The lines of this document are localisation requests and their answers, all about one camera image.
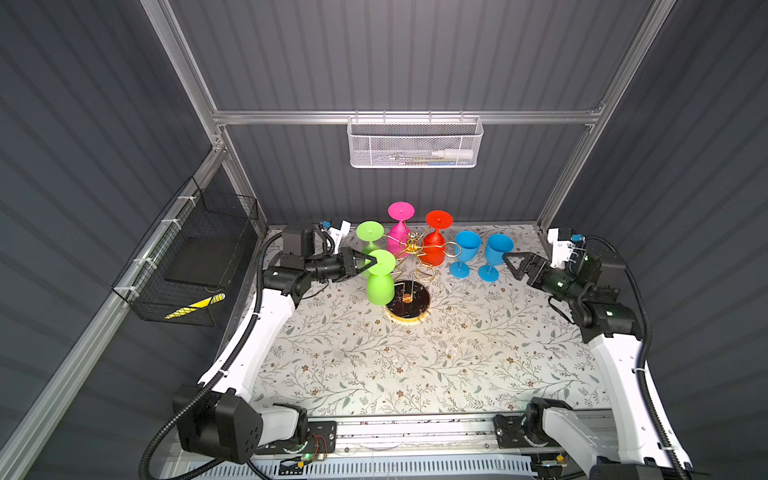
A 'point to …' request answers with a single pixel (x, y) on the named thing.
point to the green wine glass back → (370, 230)
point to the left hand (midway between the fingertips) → (375, 261)
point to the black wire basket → (183, 268)
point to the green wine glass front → (380, 284)
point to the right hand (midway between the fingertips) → (517, 262)
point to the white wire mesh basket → (415, 141)
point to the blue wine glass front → (496, 247)
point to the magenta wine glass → (399, 233)
